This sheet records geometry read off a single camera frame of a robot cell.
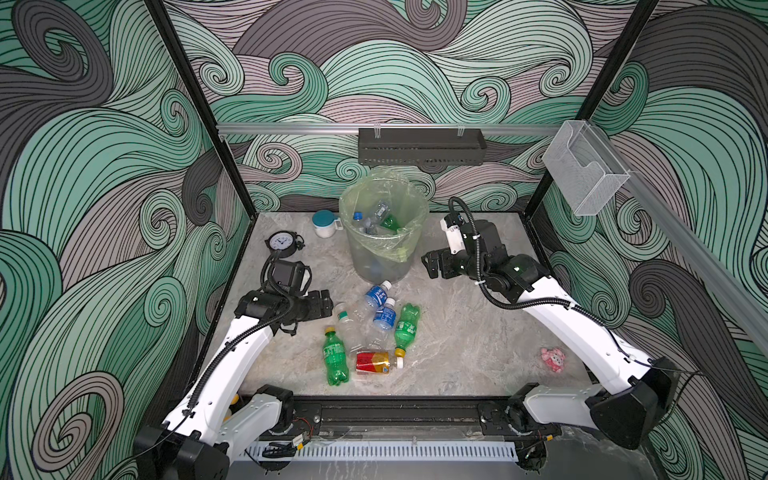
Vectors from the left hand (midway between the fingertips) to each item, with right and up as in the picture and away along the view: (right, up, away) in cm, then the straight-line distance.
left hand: (320, 304), depth 78 cm
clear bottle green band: (+8, -11, +10) cm, 17 cm away
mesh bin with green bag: (+17, +12, +6) cm, 22 cm away
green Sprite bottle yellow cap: (+4, -14, 0) cm, 15 cm away
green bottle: (+20, +23, +21) cm, 37 cm away
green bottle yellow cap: (+24, -8, +6) cm, 26 cm away
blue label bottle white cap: (+15, 0, +12) cm, 19 cm away
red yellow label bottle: (+15, -15, 0) cm, 21 cm away
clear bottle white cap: (+16, +26, +18) cm, 35 cm away
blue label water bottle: (+9, +25, +17) cm, 31 cm away
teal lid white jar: (-3, +23, +29) cm, 37 cm away
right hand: (+32, +14, -2) cm, 34 cm away
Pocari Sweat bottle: (+17, -8, +9) cm, 21 cm away
